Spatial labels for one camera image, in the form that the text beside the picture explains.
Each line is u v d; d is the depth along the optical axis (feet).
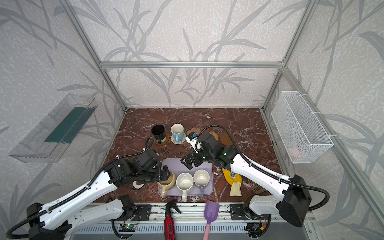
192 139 2.14
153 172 2.07
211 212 2.41
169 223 2.23
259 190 2.63
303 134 2.00
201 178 2.76
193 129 3.55
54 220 1.29
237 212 2.45
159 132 3.06
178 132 3.09
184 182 2.70
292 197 1.26
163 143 3.21
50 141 2.07
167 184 2.47
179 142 3.24
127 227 2.32
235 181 2.69
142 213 2.42
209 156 1.83
